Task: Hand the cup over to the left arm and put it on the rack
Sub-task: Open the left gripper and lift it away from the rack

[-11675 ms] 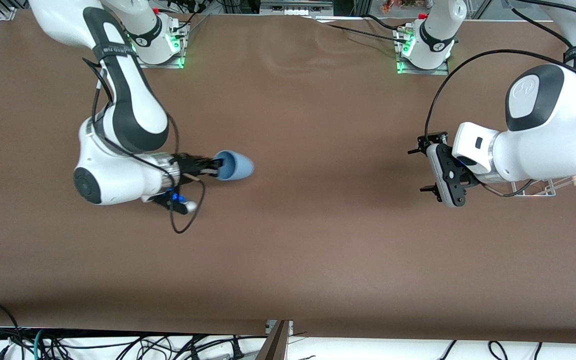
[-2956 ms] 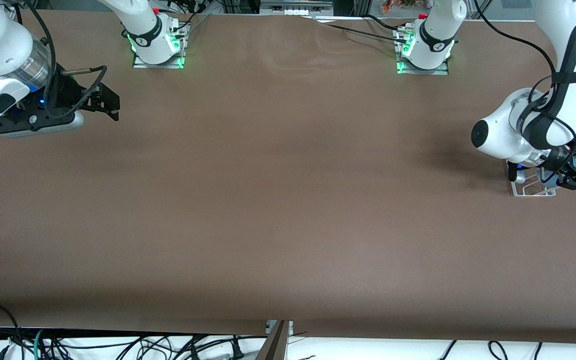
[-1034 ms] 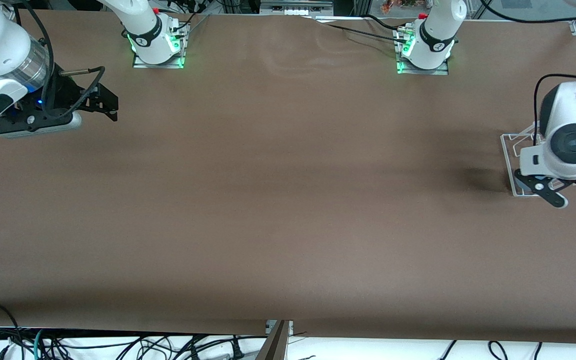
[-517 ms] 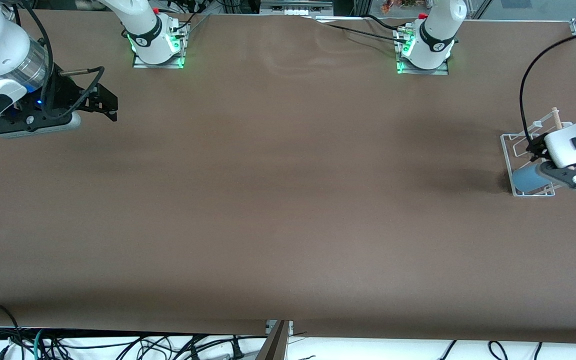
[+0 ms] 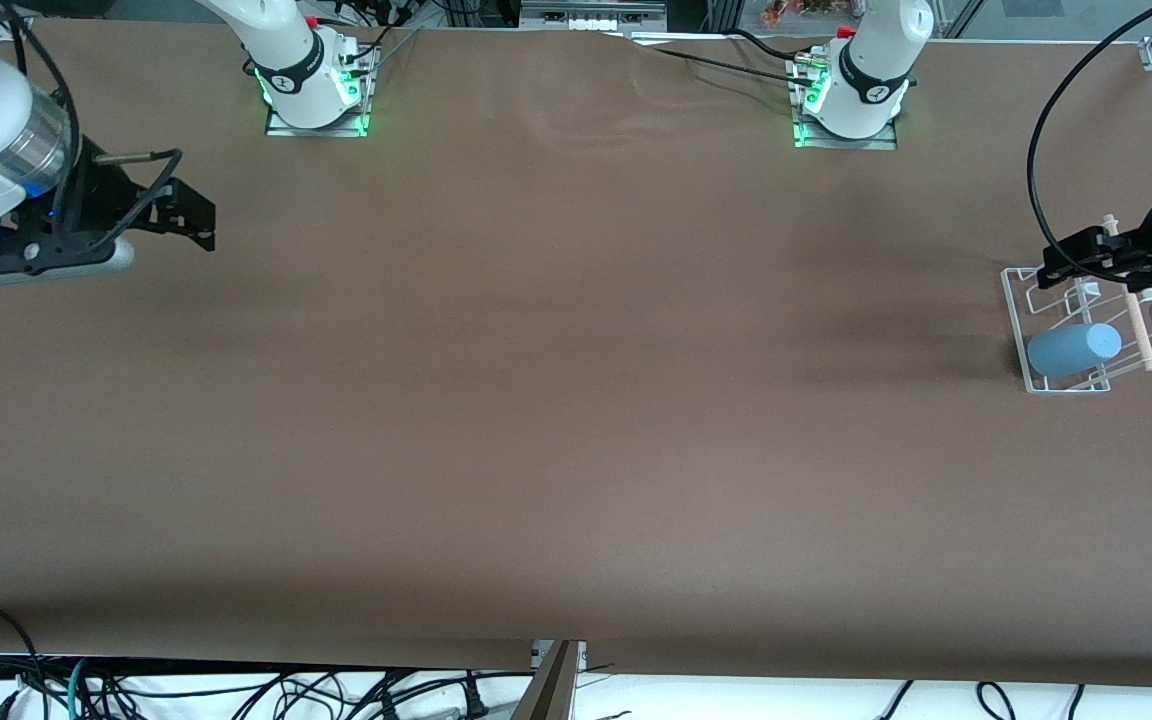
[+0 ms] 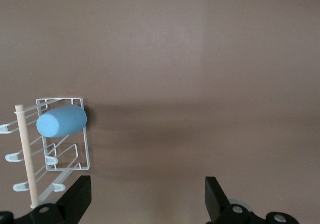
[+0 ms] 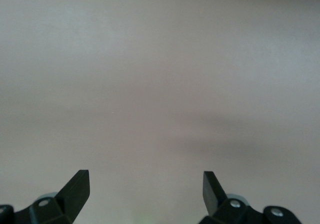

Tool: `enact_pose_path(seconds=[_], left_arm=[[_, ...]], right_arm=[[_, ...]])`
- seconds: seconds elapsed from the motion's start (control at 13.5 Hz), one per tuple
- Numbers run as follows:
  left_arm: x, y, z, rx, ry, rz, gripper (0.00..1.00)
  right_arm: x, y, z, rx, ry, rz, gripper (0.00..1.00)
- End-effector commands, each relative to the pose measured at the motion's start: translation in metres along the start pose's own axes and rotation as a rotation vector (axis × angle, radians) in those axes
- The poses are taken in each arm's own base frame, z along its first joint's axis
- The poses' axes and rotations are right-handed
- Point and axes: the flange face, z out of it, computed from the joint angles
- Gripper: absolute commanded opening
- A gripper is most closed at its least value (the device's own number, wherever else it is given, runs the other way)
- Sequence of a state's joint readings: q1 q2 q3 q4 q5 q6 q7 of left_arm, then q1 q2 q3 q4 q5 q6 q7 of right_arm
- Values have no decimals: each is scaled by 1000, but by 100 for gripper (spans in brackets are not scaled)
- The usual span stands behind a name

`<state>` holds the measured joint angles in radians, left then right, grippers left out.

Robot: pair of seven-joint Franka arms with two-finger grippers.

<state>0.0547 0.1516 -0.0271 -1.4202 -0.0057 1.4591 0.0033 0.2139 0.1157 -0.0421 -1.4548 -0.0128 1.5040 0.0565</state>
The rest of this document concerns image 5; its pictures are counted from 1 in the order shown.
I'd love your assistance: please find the blue plastic cup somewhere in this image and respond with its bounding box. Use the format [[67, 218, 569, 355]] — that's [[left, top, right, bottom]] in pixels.
[[1026, 322, 1124, 379]]

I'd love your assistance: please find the orange packaged item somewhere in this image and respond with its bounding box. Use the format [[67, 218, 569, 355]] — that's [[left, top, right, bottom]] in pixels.
[[761, 0, 842, 29]]

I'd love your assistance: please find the white socket strip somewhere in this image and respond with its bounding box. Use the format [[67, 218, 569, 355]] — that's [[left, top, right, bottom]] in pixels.
[[519, 0, 669, 33]]

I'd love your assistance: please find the brown table cover sheet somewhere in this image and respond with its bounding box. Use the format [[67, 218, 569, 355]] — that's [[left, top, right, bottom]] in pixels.
[[0, 18, 1152, 689]]

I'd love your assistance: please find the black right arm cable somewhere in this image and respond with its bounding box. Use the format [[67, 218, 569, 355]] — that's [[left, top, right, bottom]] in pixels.
[[0, 0, 185, 251]]

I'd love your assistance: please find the white wire dish rack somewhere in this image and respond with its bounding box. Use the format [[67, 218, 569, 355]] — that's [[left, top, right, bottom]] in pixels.
[[1001, 213, 1152, 396]]

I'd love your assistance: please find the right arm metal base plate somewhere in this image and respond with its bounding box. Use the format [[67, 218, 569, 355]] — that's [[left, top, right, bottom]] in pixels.
[[264, 40, 377, 139]]

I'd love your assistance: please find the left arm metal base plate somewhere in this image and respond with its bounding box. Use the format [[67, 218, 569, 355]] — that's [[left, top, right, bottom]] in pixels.
[[789, 55, 899, 151]]

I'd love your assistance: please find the thin black table cable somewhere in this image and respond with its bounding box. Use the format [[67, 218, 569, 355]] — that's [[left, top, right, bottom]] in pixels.
[[626, 28, 817, 86]]

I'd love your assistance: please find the brown wooden post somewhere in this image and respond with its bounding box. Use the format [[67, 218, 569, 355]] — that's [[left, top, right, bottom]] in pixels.
[[511, 640, 582, 720]]

